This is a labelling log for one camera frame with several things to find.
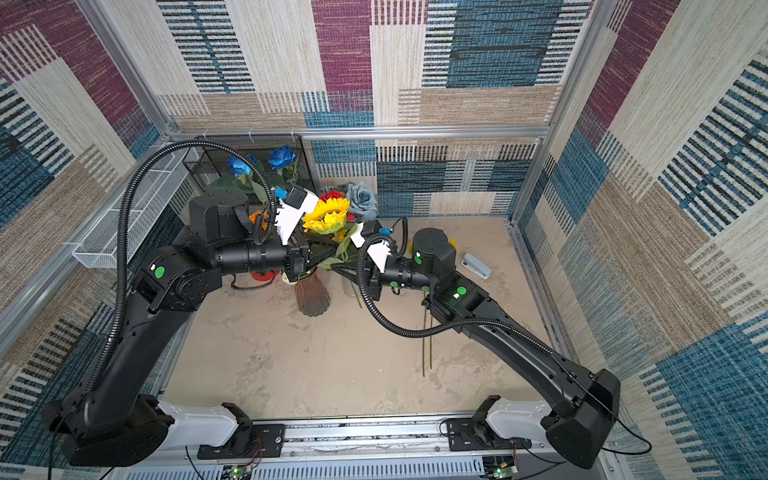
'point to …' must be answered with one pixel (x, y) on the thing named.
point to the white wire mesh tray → (99, 249)
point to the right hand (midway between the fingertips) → (340, 267)
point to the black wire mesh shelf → (211, 170)
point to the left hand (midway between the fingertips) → (339, 247)
